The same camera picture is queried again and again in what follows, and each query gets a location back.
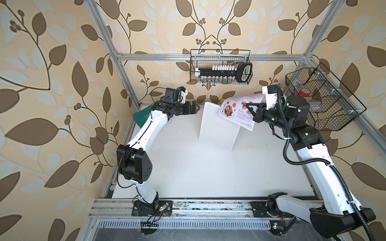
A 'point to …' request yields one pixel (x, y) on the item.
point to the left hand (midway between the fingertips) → (191, 105)
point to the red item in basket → (304, 92)
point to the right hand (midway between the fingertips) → (246, 104)
